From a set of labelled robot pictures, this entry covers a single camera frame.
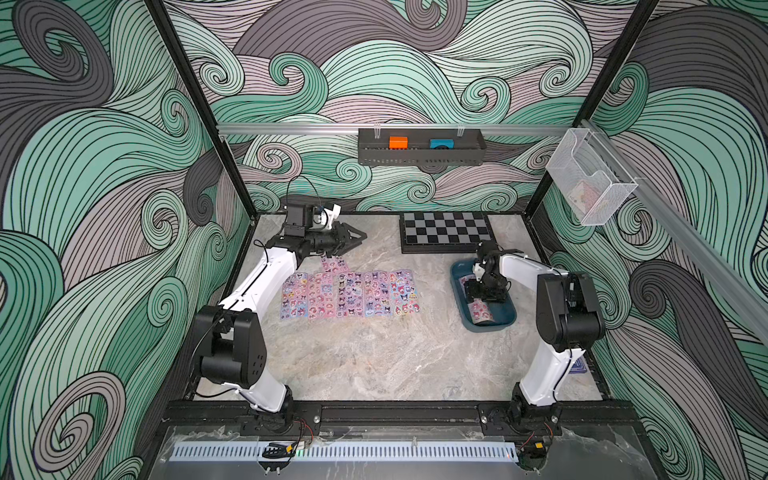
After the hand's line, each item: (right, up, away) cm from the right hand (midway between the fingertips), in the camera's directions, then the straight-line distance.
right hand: (483, 301), depth 95 cm
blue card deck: (+20, -14, -16) cm, 29 cm away
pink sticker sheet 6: (-50, +11, +8) cm, 52 cm away
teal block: (-14, +52, +1) cm, 54 cm away
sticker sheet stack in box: (-3, -2, -5) cm, 6 cm away
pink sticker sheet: (-62, +1, 0) cm, 62 cm away
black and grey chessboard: (-10, +23, +15) cm, 29 cm away
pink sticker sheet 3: (-44, +2, 0) cm, 44 cm away
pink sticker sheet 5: (-26, +1, 0) cm, 26 cm away
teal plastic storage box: (+5, -2, -5) cm, 8 cm away
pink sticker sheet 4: (-35, +2, +2) cm, 35 cm away
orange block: (-28, +52, -2) cm, 59 cm away
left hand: (-38, +22, -16) cm, 47 cm away
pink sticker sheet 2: (-53, +2, 0) cm, 53 cm away
